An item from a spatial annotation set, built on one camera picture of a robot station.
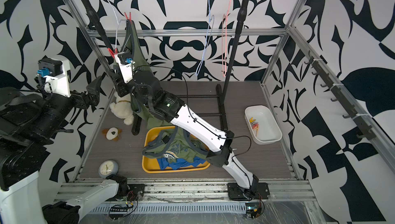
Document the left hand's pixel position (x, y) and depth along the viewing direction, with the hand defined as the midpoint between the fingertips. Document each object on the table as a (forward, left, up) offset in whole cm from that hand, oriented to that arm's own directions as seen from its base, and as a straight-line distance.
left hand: (77, 70), depth 45 cm
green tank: (-4, -22, -45) cm, 51 cm away
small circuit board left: (-29, +3, -59) cm, 66 cm away
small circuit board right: (-31, -58, -56) cm, 86 cm away
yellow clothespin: (+14, -70, -55) cm, 90 cm away
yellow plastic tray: (-10, -10, -57) cm, 58 cm away
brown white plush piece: (+7, +14, -54) cm, 56 cm away
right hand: (+7, -6, -5) cm, 11 cm away
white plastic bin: (+6, -78, -55) cm, 96 cm away
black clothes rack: (+26, -51, -39) cm, 69 cm away
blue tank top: (-11, -25, -51) cm, 58 cm away
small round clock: (-12, +10, -52) cm, 55 cm away
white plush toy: (+20, +10, -47) cm, 52 cm away
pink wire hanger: (+56, -55, -29) cm, 84 cm away
